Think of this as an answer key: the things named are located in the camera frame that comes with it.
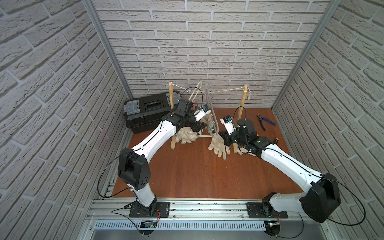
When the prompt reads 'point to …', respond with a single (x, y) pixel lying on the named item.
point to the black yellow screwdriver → (276, 140)
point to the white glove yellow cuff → (208, 119)
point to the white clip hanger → (200, 87)
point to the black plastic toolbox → (144, 115)
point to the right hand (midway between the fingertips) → (222, 131)
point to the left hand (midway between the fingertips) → (205, 118)
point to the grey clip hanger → (215, 112)
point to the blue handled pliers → (260, 120)
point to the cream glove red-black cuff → (218, 144)
